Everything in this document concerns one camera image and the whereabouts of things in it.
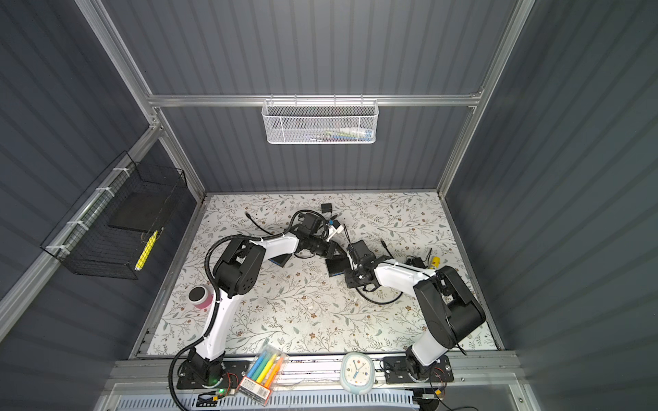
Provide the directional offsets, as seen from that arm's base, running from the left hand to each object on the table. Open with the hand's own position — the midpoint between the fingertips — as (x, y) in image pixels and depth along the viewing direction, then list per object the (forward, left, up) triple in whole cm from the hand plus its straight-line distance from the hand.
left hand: (346, 256), depth 98 cm
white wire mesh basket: (+64, +8, +20) cm, 68 cm away
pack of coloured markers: (-40, +28, -1) cm, 49 cm away
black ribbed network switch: (-4, +4, 0) cm, 6 cm away
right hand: (-9, -2, -1) cm, 10 cm away
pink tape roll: (-15, +50, +3) cm, 52 cm away
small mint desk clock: (-39, 0, +1) cm, 39 cm away
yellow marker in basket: (-11, +57, +26) cm, 63 cm away
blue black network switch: (0, +25, 0) cm, 25 cm away
